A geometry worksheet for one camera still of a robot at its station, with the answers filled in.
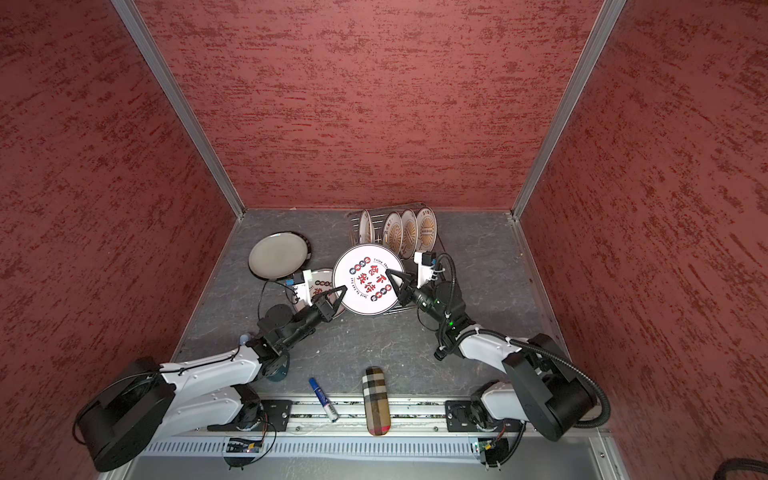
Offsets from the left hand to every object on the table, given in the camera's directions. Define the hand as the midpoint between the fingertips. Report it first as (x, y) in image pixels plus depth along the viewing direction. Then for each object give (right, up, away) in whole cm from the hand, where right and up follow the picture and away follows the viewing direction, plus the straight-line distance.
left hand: (349, 294), depth 78 cm
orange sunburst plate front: (+2, +18, +28) cm, 33 cm away
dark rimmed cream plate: (-30, +9, +28) cm, 42 cm away
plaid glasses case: (+8, -26, -4) cm, 28 cm away
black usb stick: (+25, -18, +4) cm, 31 cm away
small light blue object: (-31, -14, +5) cm, 35 cm away
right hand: (+10, +5, 0) cm, 11 cm away
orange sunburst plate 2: (+18, +16, +22) cm, 33 cm away
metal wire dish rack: (+6, +24, +31) cm, 40 cm away
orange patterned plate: (+3, +6, -1) cm, 7 cm away
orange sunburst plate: (+12, +17, +25) cm, 33 cm away
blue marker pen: (-6, -28, -2) cm, 28 cm away
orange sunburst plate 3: (+24, +18, +22) cm, 37 cm away
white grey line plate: (-30, +9, +28) cm, 42 cm away
